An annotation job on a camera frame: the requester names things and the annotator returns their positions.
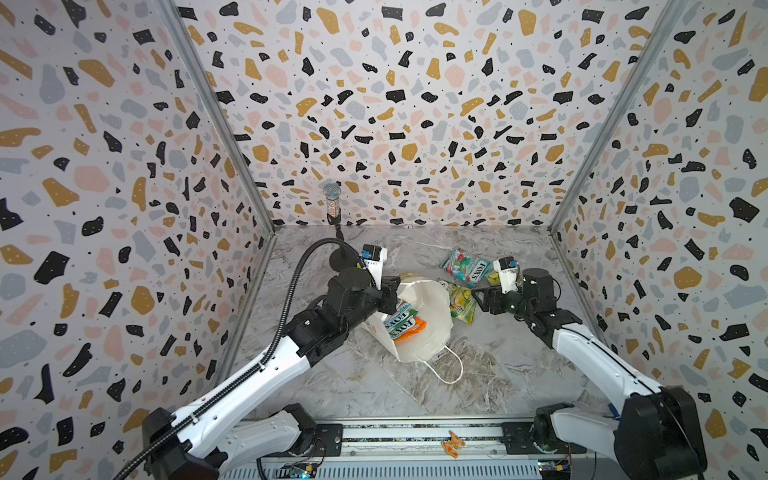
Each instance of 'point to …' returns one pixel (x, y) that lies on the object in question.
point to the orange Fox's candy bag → (413, 331)
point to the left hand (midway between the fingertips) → (401, 275)
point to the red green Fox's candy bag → (466, 266)
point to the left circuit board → (299, 470)
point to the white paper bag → (430, 301)
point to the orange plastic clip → (453, 445)
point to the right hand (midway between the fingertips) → (479, 285)
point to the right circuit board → (555, 469)
